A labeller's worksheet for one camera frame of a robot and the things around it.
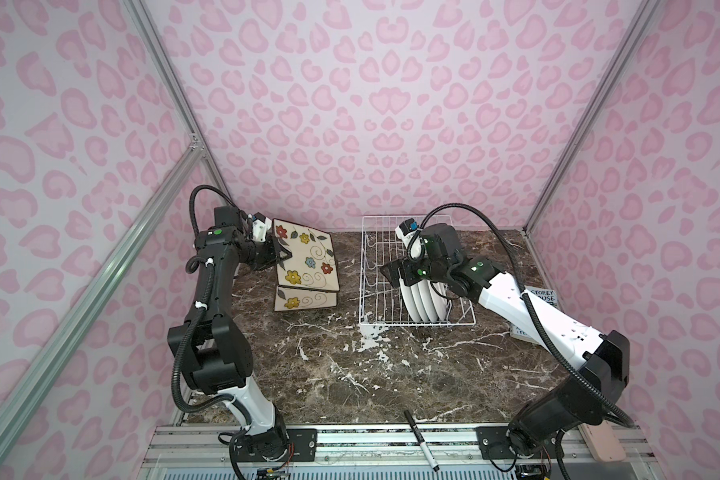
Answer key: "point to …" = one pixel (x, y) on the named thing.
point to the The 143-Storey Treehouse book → (547, 294)
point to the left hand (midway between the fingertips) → (288, 249)
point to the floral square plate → (288, 298)
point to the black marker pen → (421, 441)
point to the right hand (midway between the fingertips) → (395, 260)
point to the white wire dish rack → (379, 300)
